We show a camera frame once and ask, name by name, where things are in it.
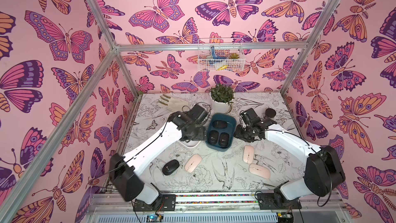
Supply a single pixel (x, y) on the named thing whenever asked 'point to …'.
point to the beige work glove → (172, 104)
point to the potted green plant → (220, 97)
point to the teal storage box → (221, 131)
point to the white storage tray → (191, 144)
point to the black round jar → (270, 113)
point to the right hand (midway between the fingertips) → (236, 134)
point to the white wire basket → (220, 54)
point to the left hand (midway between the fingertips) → (200, 136)
